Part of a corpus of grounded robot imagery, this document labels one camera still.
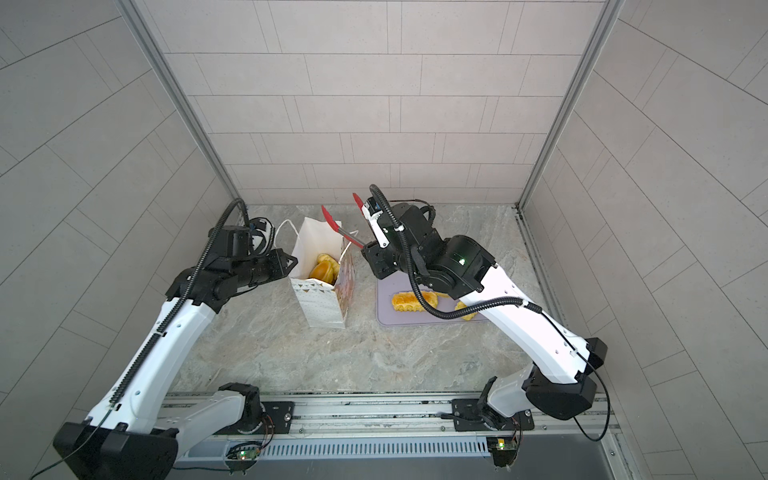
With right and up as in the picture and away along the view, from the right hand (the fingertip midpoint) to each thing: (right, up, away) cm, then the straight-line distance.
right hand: (369, 249), depth 62 cm
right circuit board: (+30, -47, +6) cm, 56 cm away
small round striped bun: (-15, -7, +23) cm, 28 cm away
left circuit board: (-27, -45, +3) cm, 52 cm away
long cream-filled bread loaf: (+9, -17, +25) cm, 32 cm away
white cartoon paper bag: (-14, -15, +14) cm, 24 cm away
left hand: (-17, -3, +11) cm, 21 cm away
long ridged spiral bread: (-13, -7, +25) cm, 29 cm away
